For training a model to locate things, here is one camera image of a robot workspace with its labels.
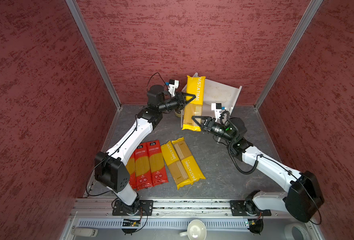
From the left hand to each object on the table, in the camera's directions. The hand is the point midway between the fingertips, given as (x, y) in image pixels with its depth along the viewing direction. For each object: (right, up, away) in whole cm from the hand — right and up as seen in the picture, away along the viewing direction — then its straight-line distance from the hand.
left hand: (195, 100), depth 68 cm
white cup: (+1, -61, 0) cm, 61 cm away
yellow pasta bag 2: (-10, -37, +18) cm, 43 cm away
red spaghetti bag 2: (-29, -40, +15) cm, 51 cm away
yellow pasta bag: (-1, -37, +19) cm, 41 cm away
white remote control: (-49, -59, -4) cm, 77 cm away
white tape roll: (+50, -61, -2) cm, 79 cm away
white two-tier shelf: (+13, +7, +15) cm, 21 cm away
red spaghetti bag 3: (-21, -39, +17) cm, 47 cm away
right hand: (-3, -10, -2) cm, 11 cm away
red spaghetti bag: (-36, -38, +17) cm, 55 cm away
